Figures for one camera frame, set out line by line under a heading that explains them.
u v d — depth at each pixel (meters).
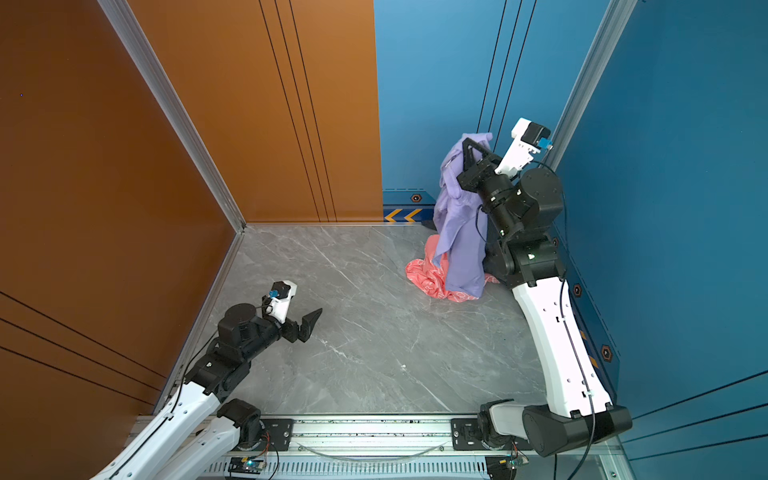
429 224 1.22
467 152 0.54
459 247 0.70
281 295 0.63
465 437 0.72
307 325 0.67
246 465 0.71
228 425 0.62
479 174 0.48
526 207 0.40
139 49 0.75
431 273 0.92
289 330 0.66
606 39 0.73
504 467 0.71
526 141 0.45
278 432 0.74
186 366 0.87
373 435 0.76
